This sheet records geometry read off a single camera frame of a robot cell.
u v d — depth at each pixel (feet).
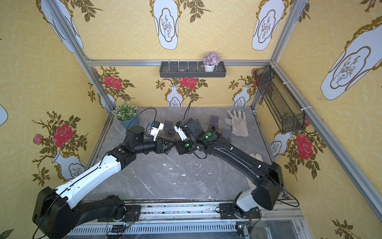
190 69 3.02
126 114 3.21
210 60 2.68
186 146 2.07
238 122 3.65
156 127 2.22
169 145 2.34
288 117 2.79
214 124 3.38
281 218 2.44
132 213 2.40
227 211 2.47
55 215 1.27
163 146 2.21
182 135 2.17
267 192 1.30
